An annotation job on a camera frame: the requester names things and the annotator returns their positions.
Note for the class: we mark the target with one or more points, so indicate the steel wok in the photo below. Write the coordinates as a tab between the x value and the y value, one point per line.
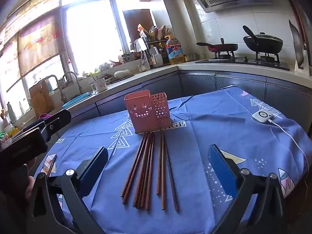
297	43

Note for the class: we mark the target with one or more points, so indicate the pile of snack packets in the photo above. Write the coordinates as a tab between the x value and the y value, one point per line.
156	31

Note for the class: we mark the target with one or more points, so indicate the black countertop rack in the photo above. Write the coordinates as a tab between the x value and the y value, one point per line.
146	45

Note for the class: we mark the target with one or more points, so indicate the blue plastic basin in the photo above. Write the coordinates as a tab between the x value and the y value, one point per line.
75	100

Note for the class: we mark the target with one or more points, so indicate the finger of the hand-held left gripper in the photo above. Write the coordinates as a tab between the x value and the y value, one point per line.
52	127
61	115

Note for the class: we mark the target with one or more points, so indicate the bundle of wooden chopsticks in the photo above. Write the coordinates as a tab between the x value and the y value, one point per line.
146	170

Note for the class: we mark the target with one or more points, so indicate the black gas stove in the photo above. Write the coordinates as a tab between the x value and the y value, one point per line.
243	62

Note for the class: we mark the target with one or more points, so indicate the person's left hand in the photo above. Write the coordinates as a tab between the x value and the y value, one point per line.
30	185

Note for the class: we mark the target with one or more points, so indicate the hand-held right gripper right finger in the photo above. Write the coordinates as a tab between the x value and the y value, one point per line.
220	170

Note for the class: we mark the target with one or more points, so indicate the printed roller blind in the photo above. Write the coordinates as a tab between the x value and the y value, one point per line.
39	43
9	63

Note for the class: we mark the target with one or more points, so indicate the white plastic jug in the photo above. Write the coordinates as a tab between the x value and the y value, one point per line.
156	58

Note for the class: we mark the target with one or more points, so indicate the pink plastic utensil holder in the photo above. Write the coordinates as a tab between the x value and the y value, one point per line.
143	112

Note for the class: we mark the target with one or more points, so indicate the yellow plastic container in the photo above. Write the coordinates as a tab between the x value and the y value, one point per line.
13	132

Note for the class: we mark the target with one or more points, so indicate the steel kitchen faucet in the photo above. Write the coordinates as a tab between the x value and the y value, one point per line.
79	85
62	92

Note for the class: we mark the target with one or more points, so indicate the brown wooden chopstick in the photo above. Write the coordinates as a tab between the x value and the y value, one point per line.
52	165

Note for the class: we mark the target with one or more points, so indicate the red frying pan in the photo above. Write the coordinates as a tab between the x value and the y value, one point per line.
224	46

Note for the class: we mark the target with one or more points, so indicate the brown cardboard sheet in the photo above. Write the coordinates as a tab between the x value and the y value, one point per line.
136	24

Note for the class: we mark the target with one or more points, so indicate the blue printed tablecloth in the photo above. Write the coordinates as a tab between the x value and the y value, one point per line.
195	151

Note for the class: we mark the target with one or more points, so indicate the black wok with lid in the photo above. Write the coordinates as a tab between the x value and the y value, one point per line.
263	42

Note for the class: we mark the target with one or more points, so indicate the yellow cooking oil bottle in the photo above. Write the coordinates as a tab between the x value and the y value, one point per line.
175	52

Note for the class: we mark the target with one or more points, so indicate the wooden cutting board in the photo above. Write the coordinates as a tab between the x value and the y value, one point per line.
39	97

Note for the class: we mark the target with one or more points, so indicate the pink cloth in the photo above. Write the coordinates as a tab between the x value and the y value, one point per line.
43	115

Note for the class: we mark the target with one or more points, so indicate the white radish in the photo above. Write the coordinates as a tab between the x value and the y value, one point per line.
121	73

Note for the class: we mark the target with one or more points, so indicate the white mug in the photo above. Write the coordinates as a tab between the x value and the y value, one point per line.
101	85

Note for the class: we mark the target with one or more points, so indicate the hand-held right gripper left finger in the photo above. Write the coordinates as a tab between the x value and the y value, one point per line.
93	173

